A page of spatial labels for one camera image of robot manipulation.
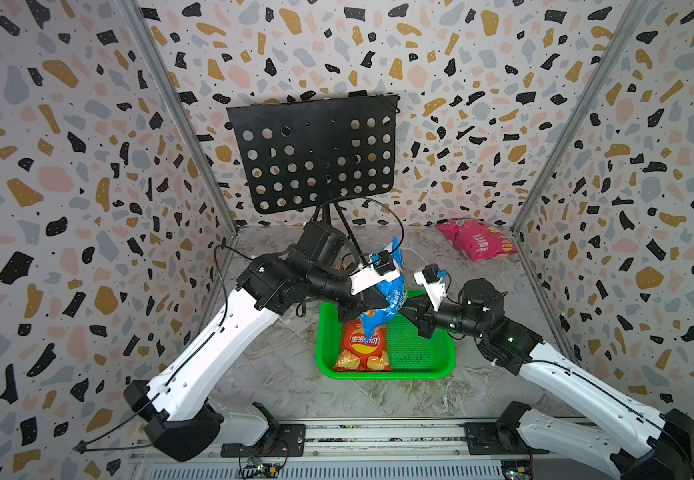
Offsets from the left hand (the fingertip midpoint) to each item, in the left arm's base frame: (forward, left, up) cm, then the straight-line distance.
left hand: (387, 301), depth 59 cm
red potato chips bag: (0, +7, -28) cm, 28 cm away
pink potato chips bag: (+39, -35, -25) cm, 58 cm away
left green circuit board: (-24, +28, -35) cm, 51 cm away
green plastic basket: (+3, -10, -35) cm, 36 cm away
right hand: (+3, -3, -8) cm, 9 cm away
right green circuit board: (-25, -32, -37) cm, 54 cm away
